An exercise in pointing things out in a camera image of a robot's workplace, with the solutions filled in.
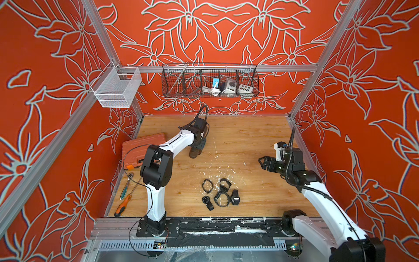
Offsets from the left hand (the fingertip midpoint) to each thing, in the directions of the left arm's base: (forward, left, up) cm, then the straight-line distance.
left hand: (198, 142), depth 97 cm
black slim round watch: (-27, -7, -6) cm, 29 cm away
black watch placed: (-26, -16, -6) cm, 31 cm away
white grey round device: (+21, -18, +25) cm, 37 cm away
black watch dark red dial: (-31, -7, -7) cm, 33 cm away
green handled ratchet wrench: (-28, +37, -7) cm, 47 cm away
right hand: (-14, -34, +7) cm, 38 cm away
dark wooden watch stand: (-8, +2, +2) cm, 9 cm away
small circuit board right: (-49, -48, -9) cm, 69 cm away
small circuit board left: (-51, +12, -9) cm, 53 cm away
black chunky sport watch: (-31, -12, -3) cm, 34 cm away
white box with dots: (+24, -26, +23) cm, 42 cm away
